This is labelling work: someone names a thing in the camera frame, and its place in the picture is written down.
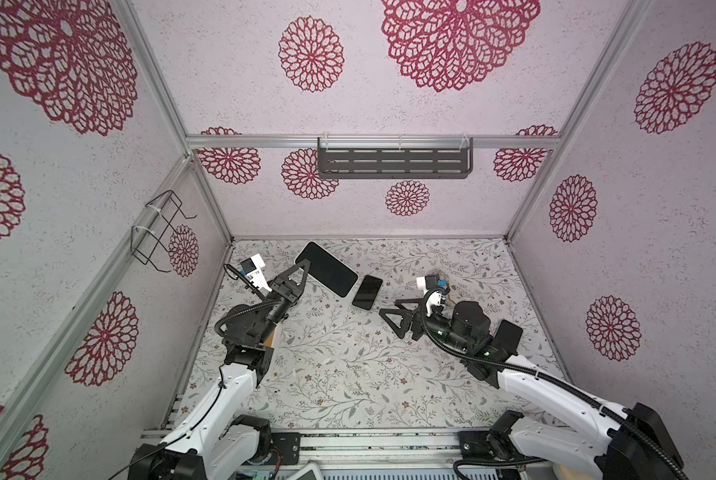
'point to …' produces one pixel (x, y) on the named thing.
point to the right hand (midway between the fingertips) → (387, 307)
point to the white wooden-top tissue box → (271, 339)
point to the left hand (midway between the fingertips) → (311, 263)
